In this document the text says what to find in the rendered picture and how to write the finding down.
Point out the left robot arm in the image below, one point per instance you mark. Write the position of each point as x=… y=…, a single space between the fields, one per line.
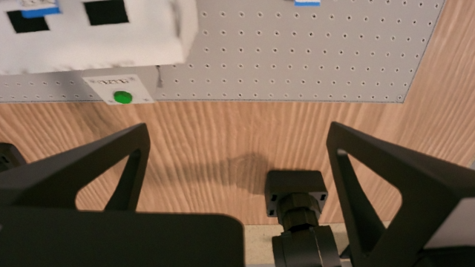
x=7 y=160

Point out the grey flat mat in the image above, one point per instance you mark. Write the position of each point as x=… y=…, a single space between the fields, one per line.
x=272 y=50

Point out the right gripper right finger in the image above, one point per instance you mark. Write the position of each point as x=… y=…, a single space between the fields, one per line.
x=437 y=212

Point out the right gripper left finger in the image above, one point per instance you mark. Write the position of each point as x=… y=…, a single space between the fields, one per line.
x=55 y=181

